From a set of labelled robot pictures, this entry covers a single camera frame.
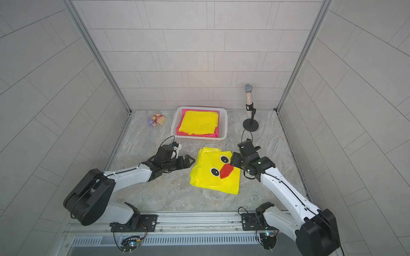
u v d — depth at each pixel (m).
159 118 1.09
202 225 0.71
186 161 0.77
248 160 0.60
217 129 0.95
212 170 0.86
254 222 0.71
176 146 0.80
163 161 0.68
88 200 0.42
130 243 0.65
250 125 1.08
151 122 1.06
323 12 0.72
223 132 0.96
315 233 0.37
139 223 0.67
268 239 0.68
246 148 0.60
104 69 0.93
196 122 1.01
